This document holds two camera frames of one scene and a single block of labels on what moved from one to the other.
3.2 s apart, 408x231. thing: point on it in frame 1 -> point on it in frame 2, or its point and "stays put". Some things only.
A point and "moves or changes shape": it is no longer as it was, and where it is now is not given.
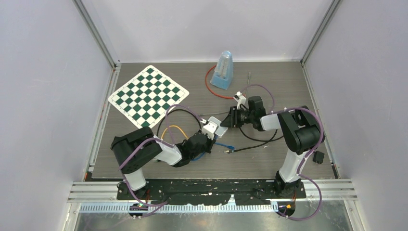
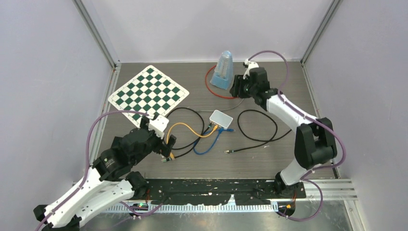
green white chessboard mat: x=145 y=98 stays put
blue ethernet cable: x=218 y=144 moves or changes shape
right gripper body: x=244 y=118 -> x=245 y=90
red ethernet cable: x=210 y=90 stays put
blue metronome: x=223 y=74 stays put
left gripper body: x=206 y=147 -> x=157 y=144
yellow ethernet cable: x=173 y=125 moves or changes shape
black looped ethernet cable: x=176 y=109 moves or changes shape
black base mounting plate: x=199 y=192 stays put
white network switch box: x=221 y=131 moves or changes shape
